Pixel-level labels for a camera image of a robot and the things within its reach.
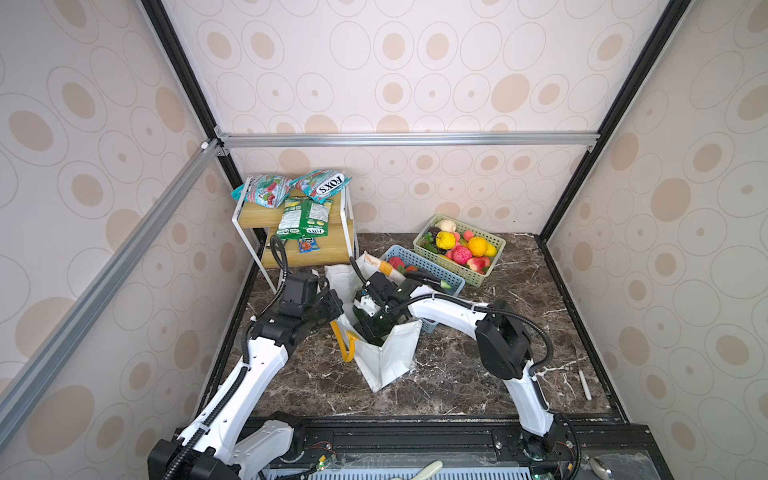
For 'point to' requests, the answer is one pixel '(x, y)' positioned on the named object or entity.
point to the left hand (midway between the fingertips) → (351, 297)
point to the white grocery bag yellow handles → (384, 363)
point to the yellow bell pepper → (445, 240)
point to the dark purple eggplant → (432, 281)
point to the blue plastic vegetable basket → (445, 279)
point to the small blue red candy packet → (307, 245)
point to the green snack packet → (304, 218)
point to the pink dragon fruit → (461, 255)
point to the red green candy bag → (265, 190)
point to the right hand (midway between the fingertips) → (366, 336)
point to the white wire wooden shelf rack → (339, 247)
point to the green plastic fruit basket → (485, 248)
